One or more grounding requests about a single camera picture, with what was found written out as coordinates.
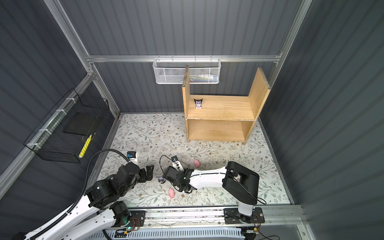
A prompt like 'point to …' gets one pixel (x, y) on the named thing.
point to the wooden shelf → (222, 118)
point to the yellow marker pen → (87, 143)
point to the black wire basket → (62, 135)
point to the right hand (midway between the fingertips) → (178, 174)
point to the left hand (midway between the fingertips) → (146, 167)
